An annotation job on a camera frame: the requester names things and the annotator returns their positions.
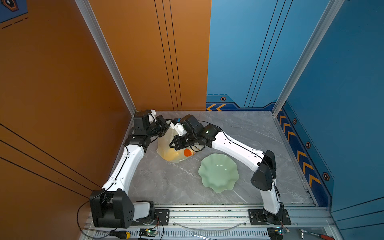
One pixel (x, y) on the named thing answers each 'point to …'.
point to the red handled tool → (322, 236)
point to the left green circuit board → (145, 232)
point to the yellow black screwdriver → (115, 234)
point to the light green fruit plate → (218, 172)
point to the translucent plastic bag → (168, 153)
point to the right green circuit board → (280, 231)
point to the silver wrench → (202, 237)
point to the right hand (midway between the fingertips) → (169, 145)
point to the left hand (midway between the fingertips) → (174, 118)
